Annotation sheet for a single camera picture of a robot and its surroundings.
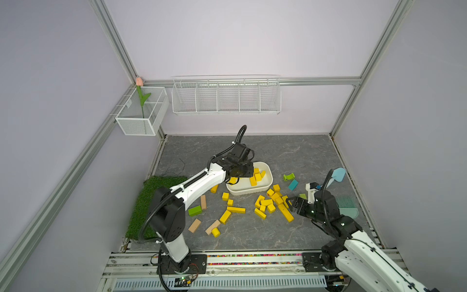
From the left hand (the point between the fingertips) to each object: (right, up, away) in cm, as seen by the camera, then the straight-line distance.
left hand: (252, 171), depth 84 cm
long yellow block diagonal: (+16, -20, +2) cm, 26 cm away
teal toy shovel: (+50, -4, +17) cm, 53 cm away
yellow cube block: (+3, -1, +17) cm, 17 cm away
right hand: (+18, -13, -3) cm, 22 cm away
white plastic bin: (-4, -9, +11) cm, 15 cm away
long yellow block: (+1, -7, +14) cm, 16 cm away
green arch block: (+22, -5, +15) cm, 27 cm away
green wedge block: (-28, -19, +2) cm, 34 cm away
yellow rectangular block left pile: (-13, -21, 0) cm, 25 cm away
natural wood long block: (-17, -25, -1) cm, 30 cm away
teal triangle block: (+23, -8, +12) cm, 27 cm away
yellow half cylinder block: (-16, -27, -4) cm, 32 cm away
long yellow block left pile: (-7, -19, +3) cm, 21 cm away
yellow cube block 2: (+4, -5, +14) cm, 16 cm away
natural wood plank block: (-24, -16, +7) cm, 30 cm away
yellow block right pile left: (+4, -20, +1) cm, 20 cm away
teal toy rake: (+47, -18, +5) cm, 51 cm away
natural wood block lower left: (-27, -25, -1) cm, 36 cm away
